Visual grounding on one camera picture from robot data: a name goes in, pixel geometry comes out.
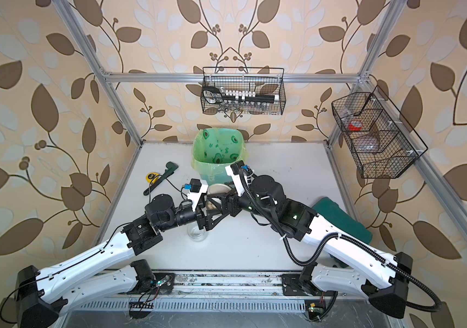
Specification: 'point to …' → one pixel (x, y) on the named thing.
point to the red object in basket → (354, 128)
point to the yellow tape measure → (151, 178)
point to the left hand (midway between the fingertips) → (221, 201)
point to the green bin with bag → (214, 149)
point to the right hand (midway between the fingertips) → (216, 191)
